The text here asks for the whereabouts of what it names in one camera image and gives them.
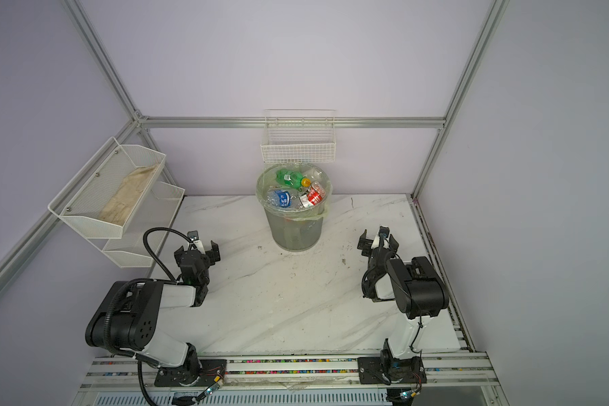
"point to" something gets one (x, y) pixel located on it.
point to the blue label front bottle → (280, 198)
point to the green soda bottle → (292, 178)
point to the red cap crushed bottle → (315, 193)
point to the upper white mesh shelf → (98, 201)
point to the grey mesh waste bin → (295, 236)
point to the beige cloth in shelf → (119, 206)
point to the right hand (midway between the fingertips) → (377, 231)
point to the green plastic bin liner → (297, 191)
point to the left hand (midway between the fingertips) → (197, 245)
